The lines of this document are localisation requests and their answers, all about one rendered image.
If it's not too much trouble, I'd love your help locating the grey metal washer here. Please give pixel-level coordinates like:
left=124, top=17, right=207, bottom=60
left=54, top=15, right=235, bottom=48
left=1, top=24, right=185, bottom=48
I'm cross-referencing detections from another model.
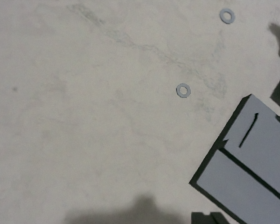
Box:
left=219, top=8, right=235, bottom=24
left=176, top=83, right=191, bottom=98

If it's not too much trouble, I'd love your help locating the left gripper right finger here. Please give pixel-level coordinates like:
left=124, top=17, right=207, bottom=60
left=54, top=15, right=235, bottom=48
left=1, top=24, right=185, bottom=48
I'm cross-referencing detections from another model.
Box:
left=207, top=212, right=230, bottom=224

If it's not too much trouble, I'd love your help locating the grey slotted block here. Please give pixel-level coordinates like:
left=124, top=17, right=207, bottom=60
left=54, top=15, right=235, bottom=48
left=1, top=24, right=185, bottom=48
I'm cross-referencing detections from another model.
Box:
left=188, top=94, right=280, bottom=224

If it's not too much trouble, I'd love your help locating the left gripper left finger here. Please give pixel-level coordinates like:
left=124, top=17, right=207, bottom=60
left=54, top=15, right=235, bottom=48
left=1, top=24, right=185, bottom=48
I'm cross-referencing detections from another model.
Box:
left=191, top=212, right=212, bottom=224

